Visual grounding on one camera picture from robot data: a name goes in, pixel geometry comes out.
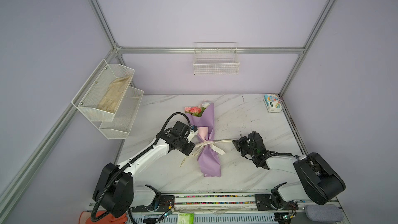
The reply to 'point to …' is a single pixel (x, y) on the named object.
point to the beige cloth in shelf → (114, 94)
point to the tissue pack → (272, 102)
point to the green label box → (185, 218)
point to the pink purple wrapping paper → (208, 156)
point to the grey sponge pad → (323, 213)
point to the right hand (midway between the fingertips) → (231, 139)
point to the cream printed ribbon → (200, 145)
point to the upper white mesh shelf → (99, 97)
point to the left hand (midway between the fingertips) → (189, 149)
